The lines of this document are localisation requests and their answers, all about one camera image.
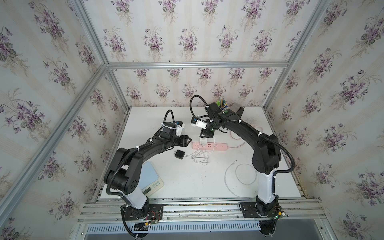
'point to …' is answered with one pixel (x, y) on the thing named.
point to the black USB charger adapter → (179, 154)
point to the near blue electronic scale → (150, 181)
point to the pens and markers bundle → (221, 103)
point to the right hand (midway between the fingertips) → (205, 131)
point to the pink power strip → (210, 146)
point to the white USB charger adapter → (203, 141)
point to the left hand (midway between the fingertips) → (188, 139)
